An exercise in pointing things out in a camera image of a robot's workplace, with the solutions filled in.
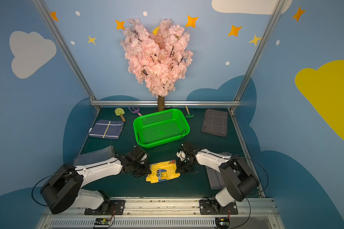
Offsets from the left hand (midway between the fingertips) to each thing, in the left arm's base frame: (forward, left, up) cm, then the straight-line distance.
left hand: (153, 170), depth 85 cm
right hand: (+1, -15, -1) cm, 15 cm away
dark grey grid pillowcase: (+40, -45, -1) cm, 60 cm away
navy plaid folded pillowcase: (+32, +40, -2) cm, 51 cm away
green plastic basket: (+33, 0, -2) cm, 33 cm away
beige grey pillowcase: (+7, +45, -2) cm, 46 cm away
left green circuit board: (-26, +23, -3) cm, 35 cm away
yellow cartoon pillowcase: (0, -6, -1) cm, 6 cm away
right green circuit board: (-25, -39, -4) cm, 46 cm away
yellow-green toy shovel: (+50, +35, -2) cm, 61 cm away
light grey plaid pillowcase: (-5, -38, -1) cm, 38 cm away
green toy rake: (+47, -24, -1) cm, 52 cm away
